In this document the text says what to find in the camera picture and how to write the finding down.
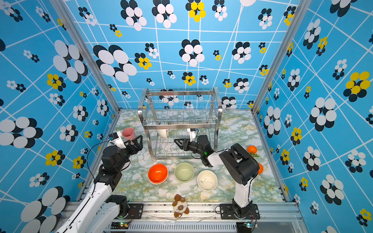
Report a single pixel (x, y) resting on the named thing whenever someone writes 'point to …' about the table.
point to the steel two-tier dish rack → (169, 115)
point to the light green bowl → (184, 172)
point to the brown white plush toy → (179, 206)
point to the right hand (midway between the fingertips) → (178, 140)
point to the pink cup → (129, 134)
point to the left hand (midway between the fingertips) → (138, 137)
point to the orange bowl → (158, 174)
